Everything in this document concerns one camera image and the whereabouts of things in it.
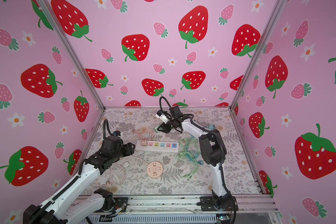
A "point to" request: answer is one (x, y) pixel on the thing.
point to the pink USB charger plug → (143, 143)
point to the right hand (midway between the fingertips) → (159, 127)
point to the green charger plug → (155, 129)
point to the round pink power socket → (154, 169)
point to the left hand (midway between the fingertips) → (131, 145)
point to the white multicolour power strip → (158, 146)
